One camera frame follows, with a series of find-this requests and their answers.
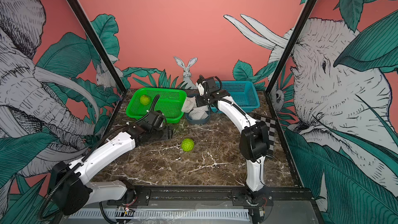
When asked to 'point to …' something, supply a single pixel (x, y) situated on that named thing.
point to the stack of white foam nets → (198, 113)
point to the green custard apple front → (187, 144)
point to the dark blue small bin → (198, 121)
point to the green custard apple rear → (144, 100)
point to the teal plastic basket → (244, 93)
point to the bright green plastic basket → (169, 102)
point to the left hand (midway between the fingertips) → (169, 130)
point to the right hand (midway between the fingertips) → (195, 97)
